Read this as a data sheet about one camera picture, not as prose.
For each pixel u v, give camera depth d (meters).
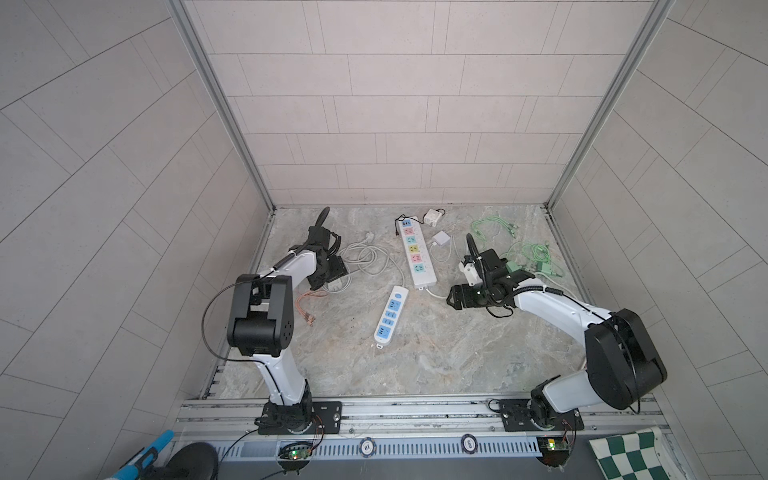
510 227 1.11
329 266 0.83
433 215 1.11
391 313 0.86
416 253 0.99
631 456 0.65
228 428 0.72
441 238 1.05
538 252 1.02
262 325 0.48
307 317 0.87
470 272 0.79
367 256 1.01
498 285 0.64
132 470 0.49
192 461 0.65
